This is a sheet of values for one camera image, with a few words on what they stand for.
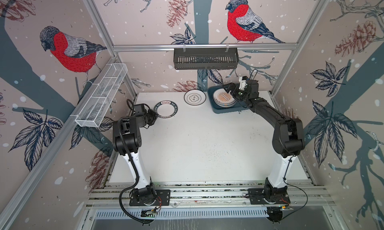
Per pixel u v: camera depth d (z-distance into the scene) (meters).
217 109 1.06
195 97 1.19
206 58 1.05
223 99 1.11
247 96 0.75
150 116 0.93
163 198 0.73
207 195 0.75
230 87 0.84
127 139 0.56
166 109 1.12
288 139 0.52
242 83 0.85
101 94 0.79
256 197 0.73
